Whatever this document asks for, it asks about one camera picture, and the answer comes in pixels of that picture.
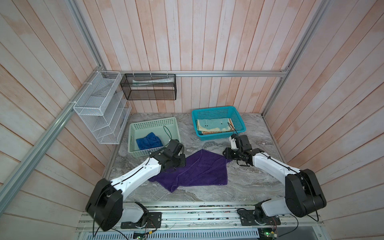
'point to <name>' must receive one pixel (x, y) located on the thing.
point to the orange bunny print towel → (230, 122)
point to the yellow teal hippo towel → (213, 124)
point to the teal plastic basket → (218, 113)
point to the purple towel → (202, 168)
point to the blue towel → (151, 140)
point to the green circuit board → (267, 234)
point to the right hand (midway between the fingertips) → (225, 152)
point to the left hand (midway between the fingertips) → (184, 164)
